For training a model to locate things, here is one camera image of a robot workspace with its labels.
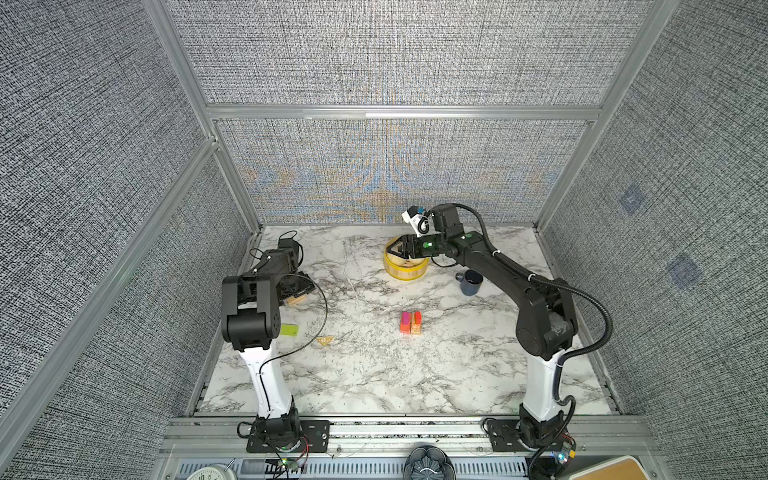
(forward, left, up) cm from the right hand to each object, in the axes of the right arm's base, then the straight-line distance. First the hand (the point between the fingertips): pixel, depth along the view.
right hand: (393, 247), depth 88 cm
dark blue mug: (-4, -24, -12) cm, 28 cm away
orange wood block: (-16, -3, -16) cm, 23 cm away
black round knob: (-51, -7, -18) cm, 54 cm away
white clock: (-53, +40, -15) cm, 68 cm away
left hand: (-4, +32, -18) cm, 37 cm away
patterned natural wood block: (-21, +20, -19) cm, 35 cm away
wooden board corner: (-52, -49, -15) cm, 73 cm away
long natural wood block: (-10, +30, -11) cm, 34 cm away
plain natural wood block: (-16, -7, -17) cm, 24 cm away
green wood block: (-17, +32, -19) cm, 41 cm away
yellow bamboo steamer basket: (+4, -3, -15) cm, 16 cm away
